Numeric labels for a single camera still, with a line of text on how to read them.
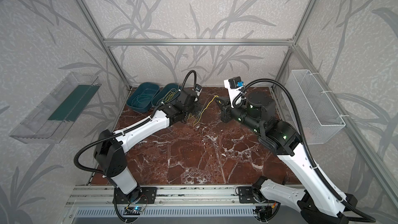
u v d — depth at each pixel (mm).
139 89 1146
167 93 1143
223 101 497
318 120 596
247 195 735
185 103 627
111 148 427
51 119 638
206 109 630
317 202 377
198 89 719
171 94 1155
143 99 1141
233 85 444
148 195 732
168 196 753
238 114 464
